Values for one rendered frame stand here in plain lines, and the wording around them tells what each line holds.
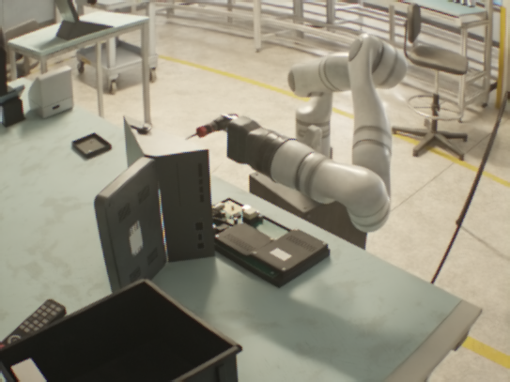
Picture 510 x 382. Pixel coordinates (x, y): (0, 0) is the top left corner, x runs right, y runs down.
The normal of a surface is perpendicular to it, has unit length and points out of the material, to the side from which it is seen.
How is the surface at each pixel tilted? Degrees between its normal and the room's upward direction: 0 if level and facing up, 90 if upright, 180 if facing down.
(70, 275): 0
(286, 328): 0
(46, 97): 90
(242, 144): 90
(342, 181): 41
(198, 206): 90
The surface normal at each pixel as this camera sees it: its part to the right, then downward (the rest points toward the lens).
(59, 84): 0.66, 0.36
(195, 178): 0.26, 0.47
